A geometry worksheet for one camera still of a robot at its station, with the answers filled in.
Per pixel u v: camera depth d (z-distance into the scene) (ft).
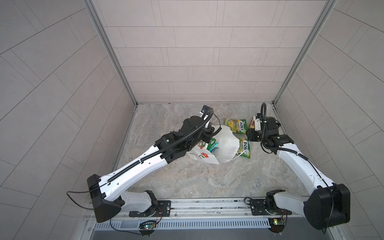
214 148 2.72
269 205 2.11
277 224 2.23
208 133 1.54
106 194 1.21
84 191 1.22
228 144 2.64
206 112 1.70
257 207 2.36
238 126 3.31
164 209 2.33
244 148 2.97
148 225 2.11
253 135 2.41
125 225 2.25
